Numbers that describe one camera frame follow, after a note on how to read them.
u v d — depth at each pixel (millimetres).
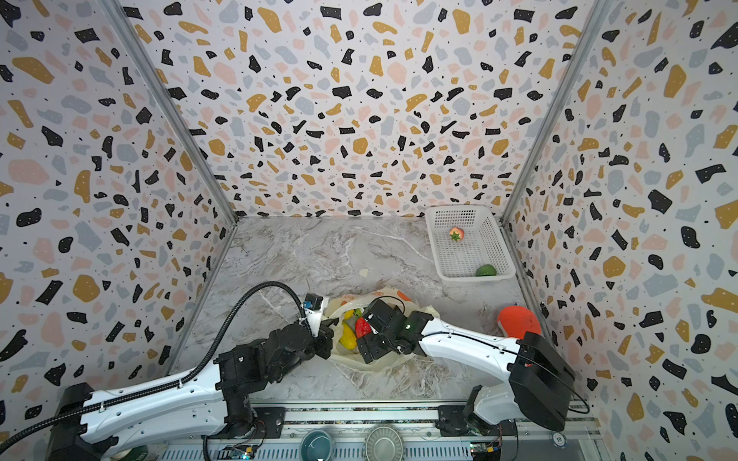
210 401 494
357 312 900
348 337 848
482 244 1130
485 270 1003
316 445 703
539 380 417
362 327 855
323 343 627
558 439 718
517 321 875
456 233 1127
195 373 481
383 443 714
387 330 613
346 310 713
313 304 615
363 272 1053
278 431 730
